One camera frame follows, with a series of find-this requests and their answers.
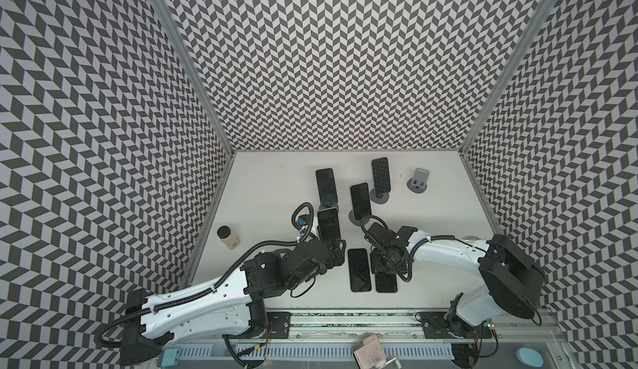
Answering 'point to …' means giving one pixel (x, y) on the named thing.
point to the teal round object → (530, 356)
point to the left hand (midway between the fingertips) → (335, 248)
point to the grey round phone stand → (417, 183)
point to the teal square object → (169, 357)
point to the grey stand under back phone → (379, 199)
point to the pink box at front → (368, 353)
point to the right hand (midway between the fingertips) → (383, 276)
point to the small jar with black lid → (228, 239)
